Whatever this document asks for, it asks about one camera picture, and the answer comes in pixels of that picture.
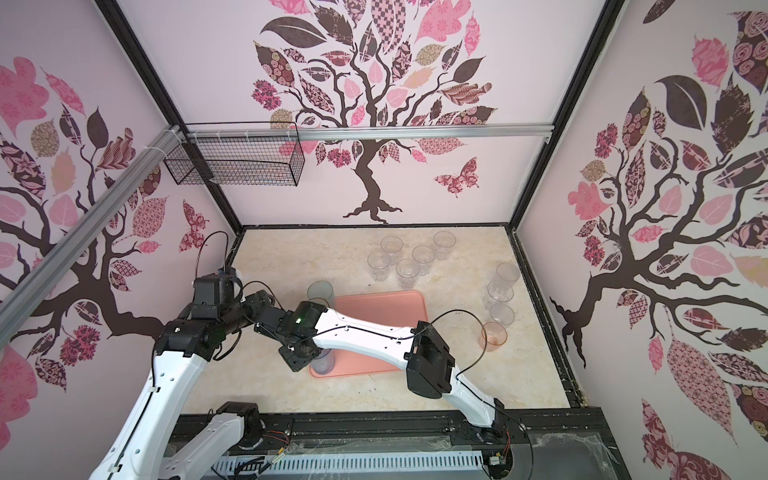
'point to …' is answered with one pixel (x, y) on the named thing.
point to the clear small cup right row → (502, 314)
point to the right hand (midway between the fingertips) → (300, 353)
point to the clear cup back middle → (423, 254)
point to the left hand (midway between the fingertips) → (263, 308)
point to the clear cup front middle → (407, 270)
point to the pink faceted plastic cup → (496, 336)
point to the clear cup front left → (379, 261)
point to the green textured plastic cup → (320, 289)
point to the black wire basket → (242, 161)
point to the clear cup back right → (444, 242)
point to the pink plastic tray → (398, 308)
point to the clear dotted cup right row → (508, 272)
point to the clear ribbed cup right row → (500, 291)
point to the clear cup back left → (392, 244)
